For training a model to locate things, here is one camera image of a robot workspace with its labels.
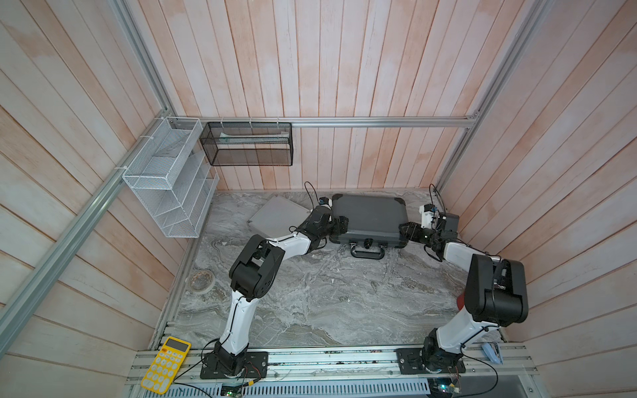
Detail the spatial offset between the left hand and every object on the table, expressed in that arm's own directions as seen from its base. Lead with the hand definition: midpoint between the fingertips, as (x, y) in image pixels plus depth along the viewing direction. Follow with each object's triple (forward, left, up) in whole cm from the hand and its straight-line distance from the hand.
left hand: (342, 224), depth 99 cm
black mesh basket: (+19, +37, +25) cm, 48 cm away
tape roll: (-22, +53, -7) cm, 58 cm away
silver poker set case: (+7, +28, -5) cm, 29 cm away
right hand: (-1, -25, +2) cm, 25 cm away
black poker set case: (-3, -12, +4) cm, 13 cm away
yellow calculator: (-49, +56, -7) cm, 75 cm away
